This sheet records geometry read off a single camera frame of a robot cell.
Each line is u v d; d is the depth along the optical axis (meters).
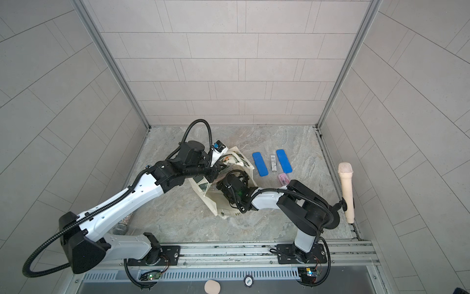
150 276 0.66
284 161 1.00
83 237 0.37
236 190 0.66
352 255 0.72
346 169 0.62
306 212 0.45
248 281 0.66
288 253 0.72
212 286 0.64
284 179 0.93
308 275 0.68
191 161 0.54
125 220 0.45
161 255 0.69
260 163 0.99
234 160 0.72
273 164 0.96
